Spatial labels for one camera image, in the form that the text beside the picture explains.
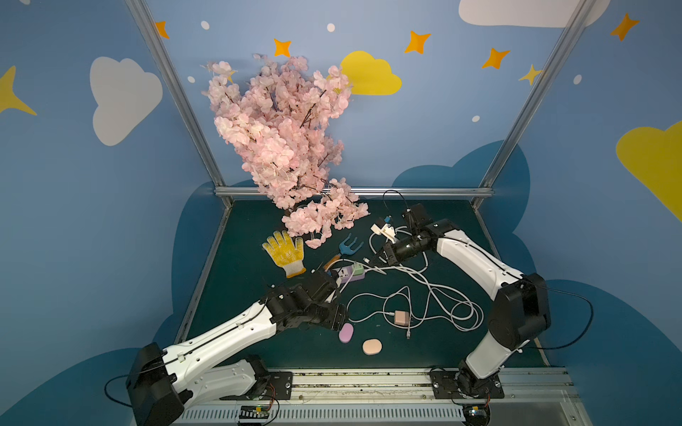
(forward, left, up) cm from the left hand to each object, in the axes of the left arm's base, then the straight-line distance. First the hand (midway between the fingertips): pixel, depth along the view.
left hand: (341, 310), depth 75 cm
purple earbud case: (-2, -2, -12) cm, 12 cm away
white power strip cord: (+15, -36, -11) cm, 40 cm away
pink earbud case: (-6, -10, -12) cm, 17 cm away
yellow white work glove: (+27, +23, -13) cm, 37 cm away
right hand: (+14, -10, +4) cm, 18 cm away
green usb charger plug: (+18, -6, -8) cm, 20 cm away
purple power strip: (+18, -1, -11) cm, 22 cm away
